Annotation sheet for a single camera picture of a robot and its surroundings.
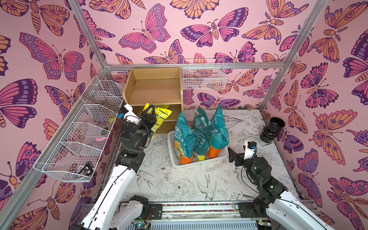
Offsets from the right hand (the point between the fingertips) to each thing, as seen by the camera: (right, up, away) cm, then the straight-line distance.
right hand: (235, 147), depth 76 cm
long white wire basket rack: (-77, -2, -11) cm, 78 cm away
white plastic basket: (-33, -9, +8) cm, 35 cm away
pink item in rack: (-69, +5, -5) cm, 69 cm away
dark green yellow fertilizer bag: (-18, +13, +2) cm, 22 cm away
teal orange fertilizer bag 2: (-27, +4, -2) cm, 28 cm away
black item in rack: (-70, -6, -12) cm, 72 cm away
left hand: (-39, +22, -13) cm, 47 cm away
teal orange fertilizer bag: (-8, +5, +4) cm, 10 cm away
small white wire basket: (-14, +46, +18) cm, 51 cm away
